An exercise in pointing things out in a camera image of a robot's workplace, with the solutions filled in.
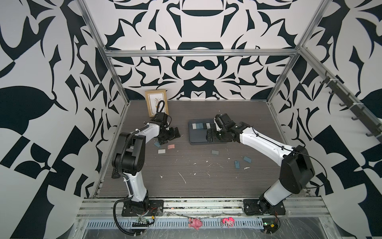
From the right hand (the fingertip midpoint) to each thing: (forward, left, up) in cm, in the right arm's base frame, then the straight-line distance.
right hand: (211, 134), depth 87 cm
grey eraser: (-10, -22, -12) cm, 27 cm away
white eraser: (-5, +30, -11) cm, 33 cm away
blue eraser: (-14, -15, -12) cm, 23 cm away
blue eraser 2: (-1, +33, -9) cm, 34 cm away
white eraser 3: (+14, 0, -11) cm, 18 cm away
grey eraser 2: (-6, -2, -10) cm, 12 cm away
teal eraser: (+15, +5, -11) cm, 19 cm away
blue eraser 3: (+15, +7, -11) cm, 20 cm away
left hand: (+5, +23, -9) cm, 26 cm away
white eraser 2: (+14, +10, -11) cm, 21 cm away
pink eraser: (-2, +25, -10) cm, 27 cm away
